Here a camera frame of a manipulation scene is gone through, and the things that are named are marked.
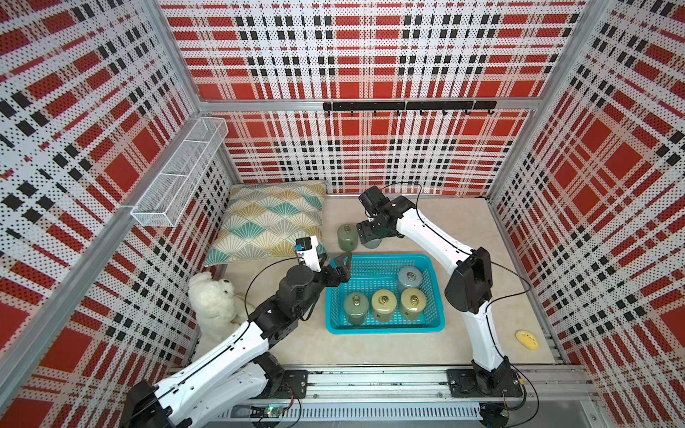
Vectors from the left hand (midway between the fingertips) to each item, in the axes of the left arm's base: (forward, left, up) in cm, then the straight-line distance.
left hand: (343, 254), depth 74 cm
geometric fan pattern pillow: (+19, +30, -8) cm, 36 cm away
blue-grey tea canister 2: (0, -21, -15) cm, 26 cm away
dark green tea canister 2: (+18, 0, -16) cm, 24 cm away
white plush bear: (-14, +33, -5) cm, 36 cm away
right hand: (+15, -11, -8) cm, 20 cm away
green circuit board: (-35, +20, -22) cm, 46 cm away
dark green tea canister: (-9, -3, -15) cm, 18 cm away
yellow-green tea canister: (-8, -12, -14) cm, 20 cm away
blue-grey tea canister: (+10, -9, -9) cm, 16 cm away
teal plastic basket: (+2, -9, -14) cm, 17 cm away
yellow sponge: (-17, -56, -22) cm, 63 cm away
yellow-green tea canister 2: (-8, -21, -14) cm, 27 cm away
